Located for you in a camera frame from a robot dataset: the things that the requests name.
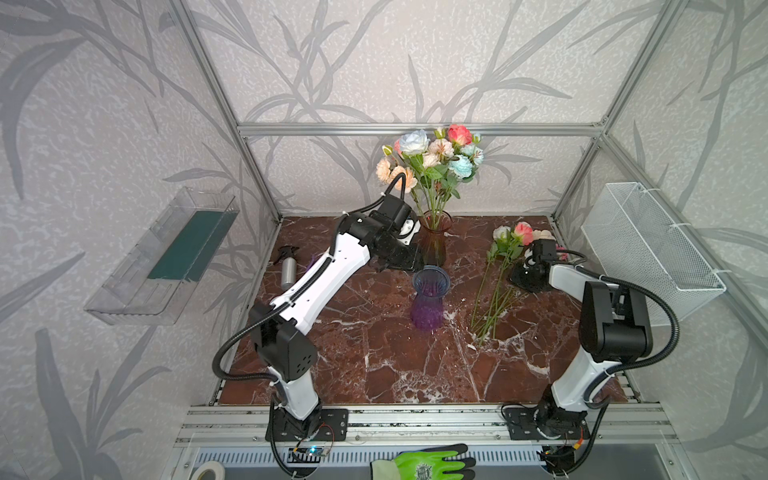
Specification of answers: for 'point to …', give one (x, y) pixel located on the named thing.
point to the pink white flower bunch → (509, 295)
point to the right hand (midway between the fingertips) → (511, 275)
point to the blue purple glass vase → (430, 283)
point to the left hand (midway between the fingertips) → (418, 265)
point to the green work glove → (427, 463)
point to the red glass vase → (433, 245)
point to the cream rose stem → (543, 234)
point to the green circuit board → (304, 455)
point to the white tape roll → (215, 466)
